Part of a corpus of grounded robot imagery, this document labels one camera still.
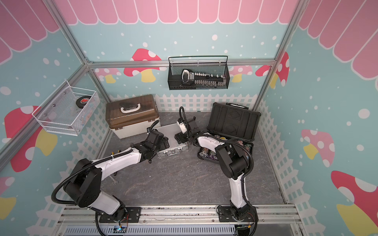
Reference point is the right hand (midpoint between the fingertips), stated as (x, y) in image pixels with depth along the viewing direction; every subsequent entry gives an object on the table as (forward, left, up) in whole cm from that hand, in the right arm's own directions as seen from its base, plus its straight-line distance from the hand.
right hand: (180, 133), depth 97 cm
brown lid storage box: (+5, +30, +13) cm, 33 cm away
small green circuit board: (-51, +29, -9) cm, 60 cm away
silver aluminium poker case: (+8, +9, -8) cm, 14 cm away
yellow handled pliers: (-10, +45, -7) cm, 46 cm away
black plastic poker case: (+9, -35, +1) cm, 36 cm away
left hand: (-9, +11, +1) cm, 14 cm away
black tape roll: (+3, +51, +27) cm, 58 cm away
